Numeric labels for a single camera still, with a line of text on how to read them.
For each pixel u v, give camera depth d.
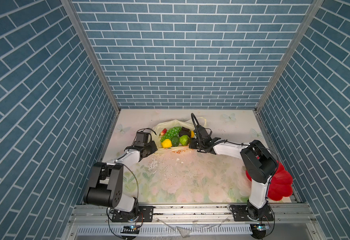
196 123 0.86
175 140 0.96
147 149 0.82
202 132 0.76
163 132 1.02
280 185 0.85
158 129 0.94
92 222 0.71
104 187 0.44
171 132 1.02
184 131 1.02
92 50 0.87
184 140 0.96
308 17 0.74
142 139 0.73
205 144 0.75
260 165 0.50
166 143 0.95
